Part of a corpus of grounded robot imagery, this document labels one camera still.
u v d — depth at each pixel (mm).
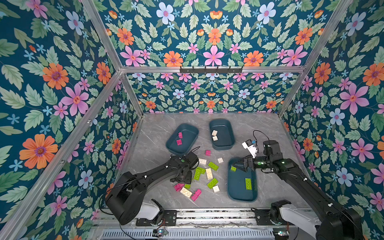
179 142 1007
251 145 703
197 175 881
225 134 1082
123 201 421
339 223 387
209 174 874
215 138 1043
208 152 969
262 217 734
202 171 894
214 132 1057
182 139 1020
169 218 736
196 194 794
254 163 678
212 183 853
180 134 1039
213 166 913
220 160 932
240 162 676
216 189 822
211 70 930
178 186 837
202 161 918
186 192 809
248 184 841
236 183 843
